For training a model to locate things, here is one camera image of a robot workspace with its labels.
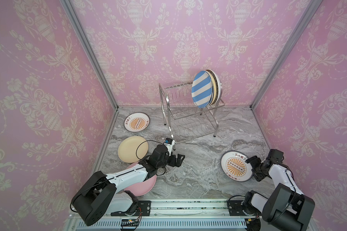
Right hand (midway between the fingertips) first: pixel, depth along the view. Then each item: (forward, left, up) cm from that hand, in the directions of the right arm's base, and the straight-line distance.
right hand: (250, 165), depth 87 cm
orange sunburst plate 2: (0, +10, -1) cm, 10 cm away
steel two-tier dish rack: (+35, +36, +4) cm, 50 cm away
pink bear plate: (-9, +63, -1) cm, 64 cm away
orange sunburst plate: (+38, +73, +1) cm, 83 cm away
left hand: (+5, +42, +7) cm, 43 cm away
